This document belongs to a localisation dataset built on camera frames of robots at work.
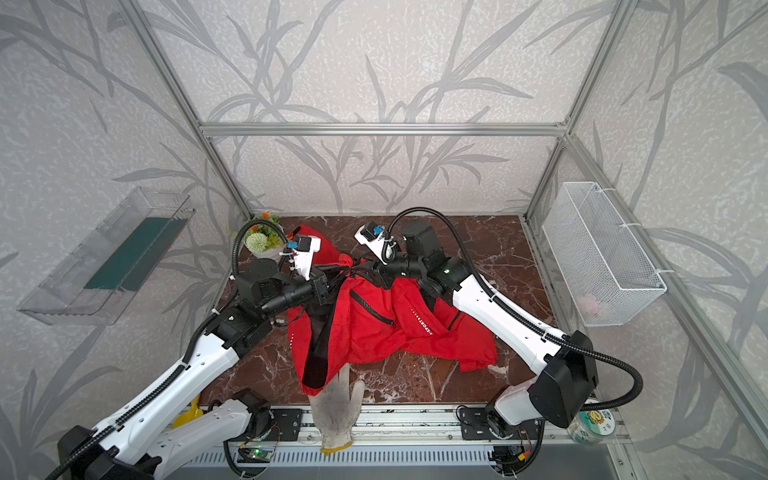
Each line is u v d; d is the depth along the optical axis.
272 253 0.96
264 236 0.95
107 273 0.65
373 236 0.59
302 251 0.60
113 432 0.39
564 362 0.42
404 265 0.61
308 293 0.62
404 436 0.73
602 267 0.62
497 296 0.48
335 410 0.76
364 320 0.79
